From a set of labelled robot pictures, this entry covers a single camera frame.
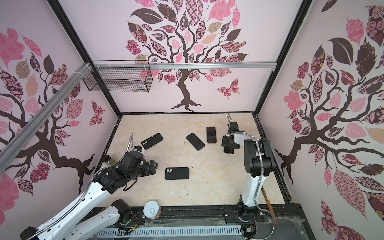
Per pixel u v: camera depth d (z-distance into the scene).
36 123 0.58
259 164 0.48
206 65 0.94
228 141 0.90
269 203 0.77
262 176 0.53
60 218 0.41
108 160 0.85
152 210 0.71
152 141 1.04
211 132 1.07
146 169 0.67
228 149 0.98
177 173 0.88
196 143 1.06
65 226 0.41
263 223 0.72
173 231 0.70
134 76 0.95
